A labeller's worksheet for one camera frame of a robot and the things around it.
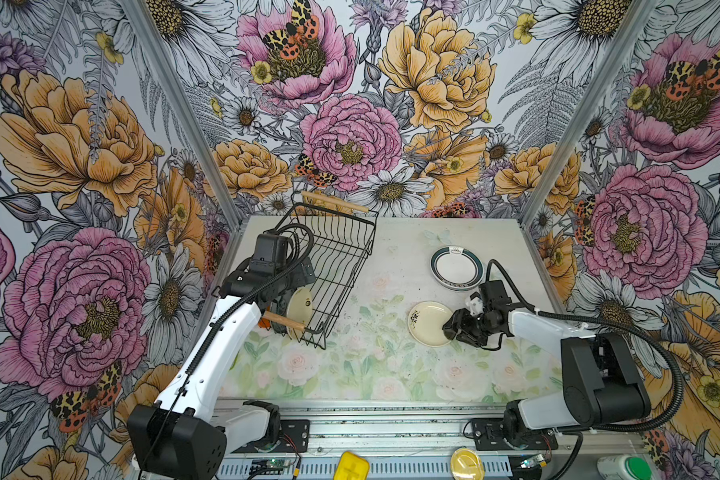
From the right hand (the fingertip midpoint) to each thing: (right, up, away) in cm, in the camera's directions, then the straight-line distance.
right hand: (450, 339), depth 88 cm
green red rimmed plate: (+6, +20, +17) cm, 27 cm away
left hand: (-43, +18, -10) cm, 48 cm away
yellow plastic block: (-28, -23, -19) cm, 41 cm away
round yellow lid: (-1, -24, -18) cm, 30 cm away
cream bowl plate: (-6, +4, +6) cm, 9 cm away
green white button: (+29, -19, -25) cm, 43 cm away
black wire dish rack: (-33, +30, +21) cm, 49 cm away
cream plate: (-45, +8, +5) cm, 46 cm away
